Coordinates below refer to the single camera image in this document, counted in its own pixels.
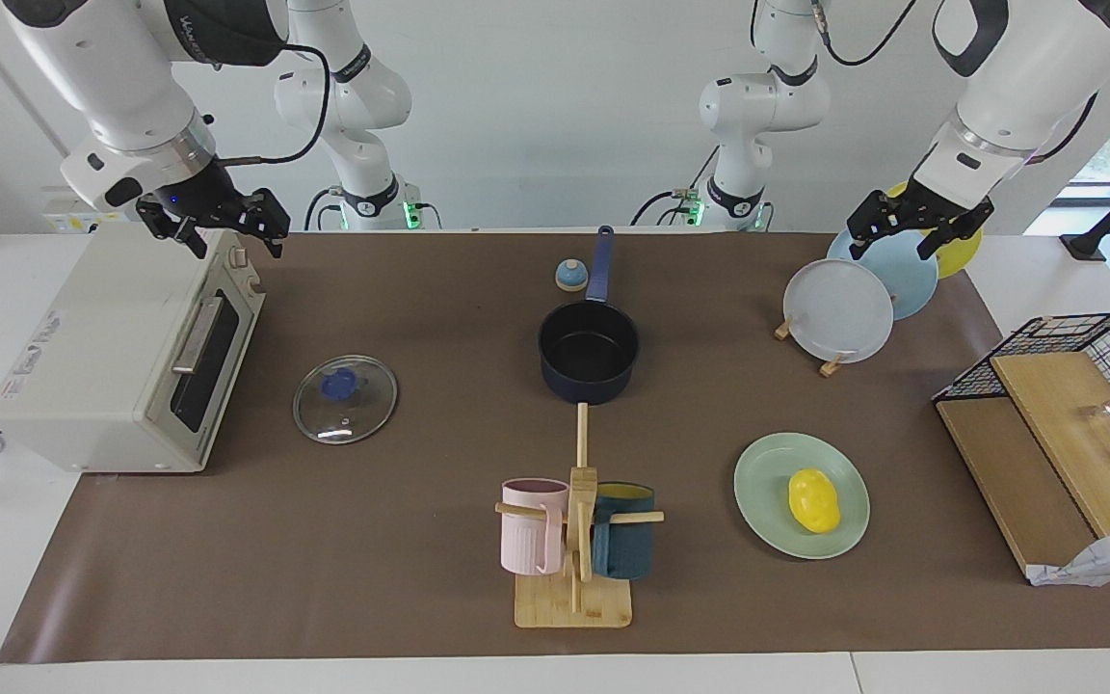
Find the white wall power strip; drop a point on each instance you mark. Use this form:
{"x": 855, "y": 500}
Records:
{"x": 68, "y": 222}

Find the glass lid blue knob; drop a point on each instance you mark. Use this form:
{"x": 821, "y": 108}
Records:
{"x": 341, "y": 386}

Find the yellow lemon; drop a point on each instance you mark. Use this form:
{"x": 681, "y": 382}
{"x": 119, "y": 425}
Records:
{"x": 813, "y": 501}

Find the wooden mug tree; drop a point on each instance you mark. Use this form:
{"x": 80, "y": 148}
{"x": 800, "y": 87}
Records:
{"x": 574, "y": 607}

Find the wooden plate rack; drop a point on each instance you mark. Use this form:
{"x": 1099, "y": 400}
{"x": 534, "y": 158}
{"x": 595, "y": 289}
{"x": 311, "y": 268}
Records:
{"x": 832, "y": 366}

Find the dark blue saucepan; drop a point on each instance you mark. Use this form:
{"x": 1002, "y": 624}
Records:
{"x": 589, "y": 381}

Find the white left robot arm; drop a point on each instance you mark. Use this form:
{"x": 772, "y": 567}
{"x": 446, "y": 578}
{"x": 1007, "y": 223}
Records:
{"x": 1027, "y": 67}

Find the brown wooden shelf board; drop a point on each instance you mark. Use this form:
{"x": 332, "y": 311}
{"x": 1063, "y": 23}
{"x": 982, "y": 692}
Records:
{"x": 1008, "y": 482}

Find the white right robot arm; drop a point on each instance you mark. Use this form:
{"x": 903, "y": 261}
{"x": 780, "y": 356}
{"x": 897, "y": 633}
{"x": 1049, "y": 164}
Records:
{"x": 112, "y": 67}

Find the yellow plate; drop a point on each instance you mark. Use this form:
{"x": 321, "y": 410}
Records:
{"x": 960, "y": 255}

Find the light blue plate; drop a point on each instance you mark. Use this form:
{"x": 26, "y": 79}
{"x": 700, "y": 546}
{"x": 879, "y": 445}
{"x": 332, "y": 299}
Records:
{"x": 907, "y": 284}

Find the beige toaster oven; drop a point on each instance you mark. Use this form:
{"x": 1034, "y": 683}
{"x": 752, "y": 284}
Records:
{"x": 92, "y": 366}

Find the grey plate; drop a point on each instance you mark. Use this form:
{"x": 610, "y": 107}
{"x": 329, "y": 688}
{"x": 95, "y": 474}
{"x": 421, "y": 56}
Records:
{"x": 839, "y": 310}

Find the light wooden shelf board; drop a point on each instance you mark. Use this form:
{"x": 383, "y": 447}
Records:
{"x": 1066, "y": 424}

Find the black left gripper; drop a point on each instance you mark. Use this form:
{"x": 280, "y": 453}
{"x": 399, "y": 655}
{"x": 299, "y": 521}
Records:
{"x": 936, "y": 207}

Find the dark teal mug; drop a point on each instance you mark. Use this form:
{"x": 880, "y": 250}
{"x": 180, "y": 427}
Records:
{"x": 624, "y": 549}

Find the mint green plate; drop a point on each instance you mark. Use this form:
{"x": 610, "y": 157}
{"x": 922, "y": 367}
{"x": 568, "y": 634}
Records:
{"x": 767, "y": 482}

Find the wooden box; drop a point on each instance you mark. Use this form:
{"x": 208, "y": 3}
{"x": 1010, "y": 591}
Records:
{"x": 1109, "y": 559}

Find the brown table mat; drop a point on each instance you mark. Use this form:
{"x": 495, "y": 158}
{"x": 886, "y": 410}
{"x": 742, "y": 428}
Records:
{"x": 372, "y": 530}

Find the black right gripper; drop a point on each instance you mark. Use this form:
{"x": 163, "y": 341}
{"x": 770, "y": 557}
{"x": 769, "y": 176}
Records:
{"x": 200, "y": 195}

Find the pink ribbed mug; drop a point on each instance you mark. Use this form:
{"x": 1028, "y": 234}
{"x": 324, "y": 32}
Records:
{"x": 528, "y": 535}

